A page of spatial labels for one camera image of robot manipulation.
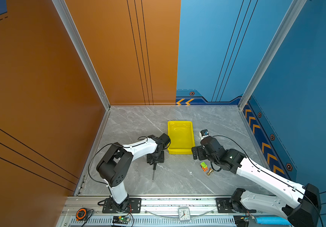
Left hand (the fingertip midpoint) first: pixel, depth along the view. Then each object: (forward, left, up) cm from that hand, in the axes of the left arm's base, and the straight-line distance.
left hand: (159, 159), depth 90 cm
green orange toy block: (-5, -28, +3) cm, 28 cm away
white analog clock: (-29, -14, +2) cm, 33 cm away
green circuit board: (-32, +18, -1) cm, 37 cm away
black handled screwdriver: (-5, +2, 0) cm, 6 cm away
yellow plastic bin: (+19, -15, +1) cm, 24 cm away
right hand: (0, -23, +15) cm, 28 cm away
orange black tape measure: (-30, +36, +4) cm, 47 cm away
